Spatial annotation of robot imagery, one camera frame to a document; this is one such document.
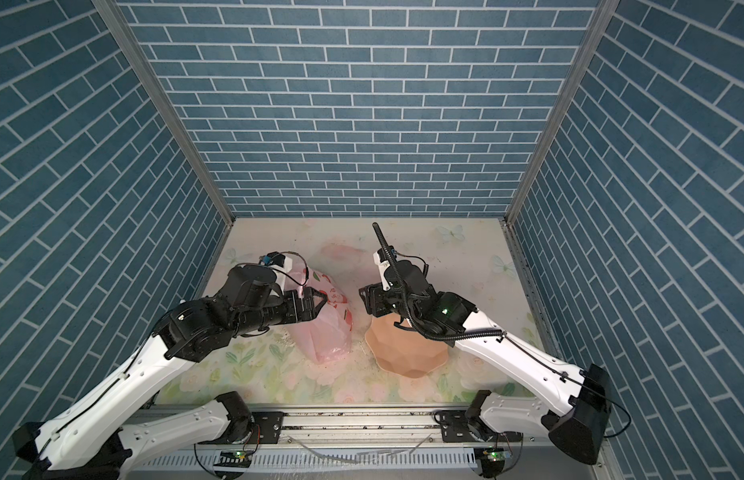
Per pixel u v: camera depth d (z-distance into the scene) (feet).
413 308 1.68
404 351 2.83
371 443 2.41
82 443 1.23
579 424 1.22
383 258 2.04
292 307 1.86
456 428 2.41
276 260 1.91
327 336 2.56
